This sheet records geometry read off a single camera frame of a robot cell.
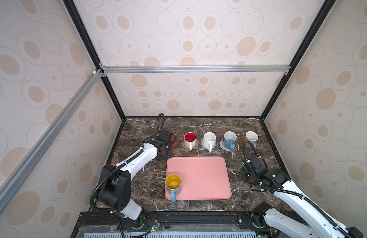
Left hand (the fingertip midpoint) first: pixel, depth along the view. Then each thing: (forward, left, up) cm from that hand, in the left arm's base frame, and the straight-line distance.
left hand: (171, 152), depth 88 cm
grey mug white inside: (+13, -53, -3) cm, 54 cm away
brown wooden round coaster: (+14, -47, -9) cm, 50 cm away
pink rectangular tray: (-11, -19, -12) cm, 25 cm away
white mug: (+12, -24, -5) cm, 27 cm away
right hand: (-14, -38, +1) cm, 41 cm away
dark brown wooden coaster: (+13, -1, -9) cm, 16 cm away
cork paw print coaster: (+7, -10, -7) cm, 14 cm away
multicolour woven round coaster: (+12, -34, -10) cm, 37 cm away
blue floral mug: (+9, -36, -1) cm, 37 cm away
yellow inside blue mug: (-17, -2, -5) cm, 18 cm away
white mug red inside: (+14, -11, -7) cm, 20 cm away
